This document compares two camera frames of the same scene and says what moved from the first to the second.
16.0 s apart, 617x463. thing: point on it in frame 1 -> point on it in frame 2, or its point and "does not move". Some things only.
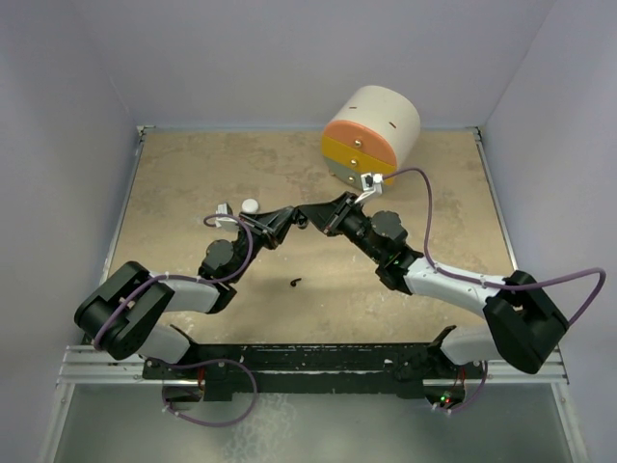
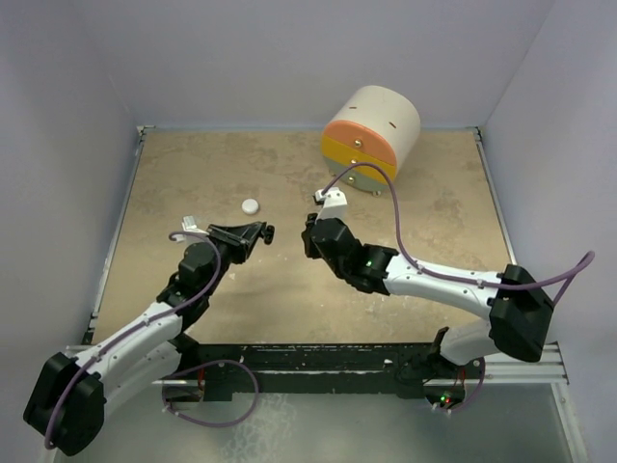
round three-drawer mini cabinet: [377, 130] does not move
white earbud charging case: [250, 205] does not move
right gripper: [330, 216] -> [310, 250]
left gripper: [270, 227] -> [238, 238]
